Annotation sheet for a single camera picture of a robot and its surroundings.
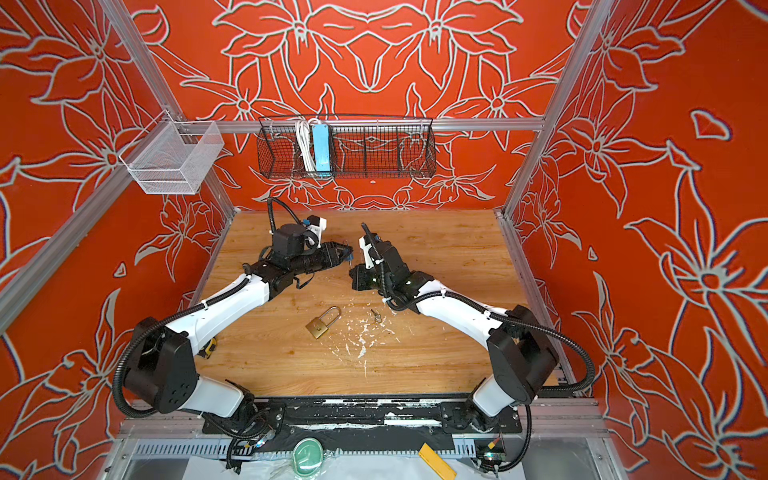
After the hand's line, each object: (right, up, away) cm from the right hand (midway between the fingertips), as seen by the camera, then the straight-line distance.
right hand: (344, 271), depth 80 cm
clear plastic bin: (-56, +35, +12) cm, 67 cm away
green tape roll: (-7, -42, -12) cm, 44 cm away
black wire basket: (+4, +40, +17) cm, 43 cm away
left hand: (+1, +6, 0) cm, 7 cm away
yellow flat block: (+22, -42, -12) cm, 49 cm away
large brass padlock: (-9, -17, +7) cm, 21 cm away
